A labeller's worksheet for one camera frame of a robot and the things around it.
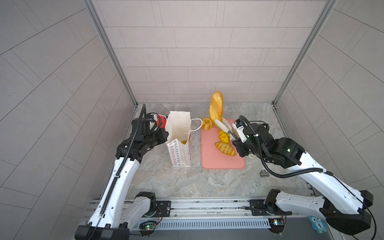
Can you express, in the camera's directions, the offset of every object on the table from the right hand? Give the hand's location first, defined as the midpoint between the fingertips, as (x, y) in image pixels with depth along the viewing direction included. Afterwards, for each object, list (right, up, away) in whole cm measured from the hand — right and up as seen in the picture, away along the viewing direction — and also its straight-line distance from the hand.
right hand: (233, 142), depth 67 cm
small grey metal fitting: (+19, -19, +14) cm, 31 cm away
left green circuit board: (-38, -37, -2) cm, 53 cm away
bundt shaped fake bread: (-10, +7, +31) cm, 34 cm away
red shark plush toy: (-34, +9, +8) cm, 36 cm away
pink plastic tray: (-8, -14, +22) cm, 27 cm away
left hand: (-29, +5, +5) cm, 30 cm away
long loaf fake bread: (-7, +16, +4) cm, 18 cm away
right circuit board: (+20, -38, +1) cm, 43 cm away
